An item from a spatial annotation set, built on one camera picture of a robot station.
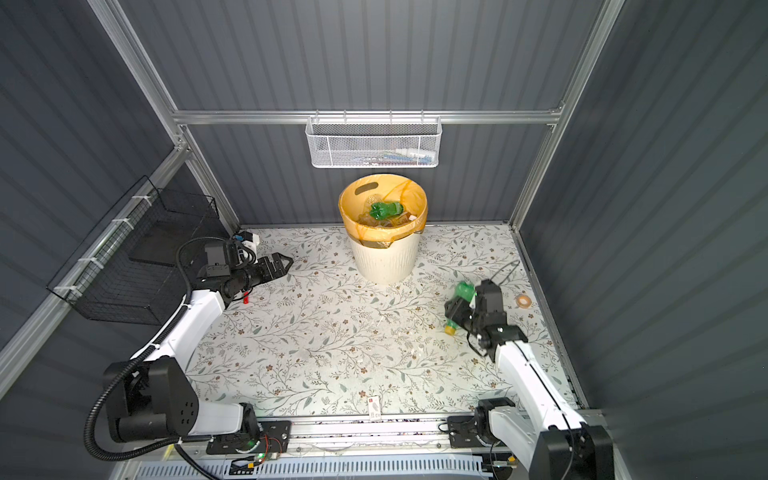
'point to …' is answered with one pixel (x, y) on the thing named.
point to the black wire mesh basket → (129, 267)
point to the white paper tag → (374, 406)
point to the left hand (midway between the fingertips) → (279, 264)
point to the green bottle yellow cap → (467, 291)
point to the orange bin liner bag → (394, 188)
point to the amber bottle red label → (404, 218)
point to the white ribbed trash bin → (385, 265)
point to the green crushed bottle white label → (385, 210)
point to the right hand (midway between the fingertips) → (456, 307)
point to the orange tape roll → (524, 301)
